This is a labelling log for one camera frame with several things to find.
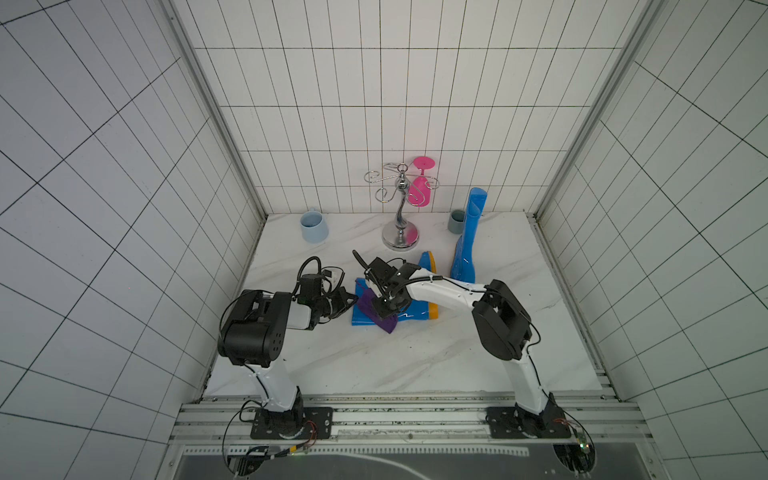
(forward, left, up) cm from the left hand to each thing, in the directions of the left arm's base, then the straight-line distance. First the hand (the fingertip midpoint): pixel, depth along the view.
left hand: (356, 301), depth 96 cm
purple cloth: (-9, -6, +13) cm, 17 cm away
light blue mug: (+27, +17, +7) cm, 33 cm away
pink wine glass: (+37, -22, +14) cm, 46 cm away
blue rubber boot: (-6, -19, +5) cm, 20 cm away
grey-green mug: (+29, -35, +8) cm, 46 cm away
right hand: (-1, -9, +2) cm, 9 cm away
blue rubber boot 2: (+11, -36, +7) cm, 38 cm away
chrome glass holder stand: (+27, -15, +1) cm, 31 cm away
